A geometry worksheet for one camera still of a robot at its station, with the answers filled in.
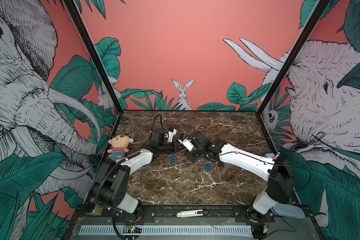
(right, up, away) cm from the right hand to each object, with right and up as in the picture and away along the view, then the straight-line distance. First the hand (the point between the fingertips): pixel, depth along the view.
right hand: (185, 151), depth 80 cm
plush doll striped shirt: (-41, +3, +12) cm, 43 cm away
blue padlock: (-8, -7, +13) cm, 16 cm away
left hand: (+1, +3, +2) cm, 4 cm away
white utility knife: (+4, -31, -6) cm, 31 cm away
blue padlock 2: (+15, -12, +10) cm, 21 cm away
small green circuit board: (-25, -35, -10) cm, 45 cm away
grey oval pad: (+53, -30, -5) cm, 61 cm away
